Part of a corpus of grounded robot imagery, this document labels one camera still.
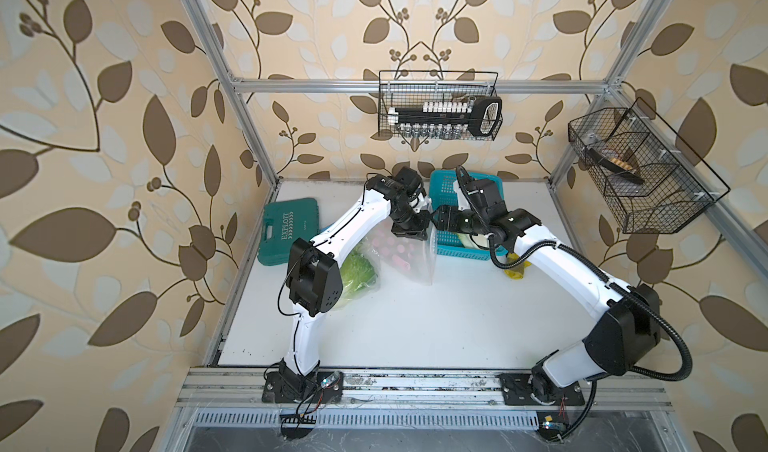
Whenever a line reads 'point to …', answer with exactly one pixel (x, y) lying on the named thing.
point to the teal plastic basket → (447, 243)
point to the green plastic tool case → (284, 222)
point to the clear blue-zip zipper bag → (371, 251)
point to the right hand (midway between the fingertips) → (440, 217)
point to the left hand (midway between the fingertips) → (425, 232)
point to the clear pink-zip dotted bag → (403, 258)
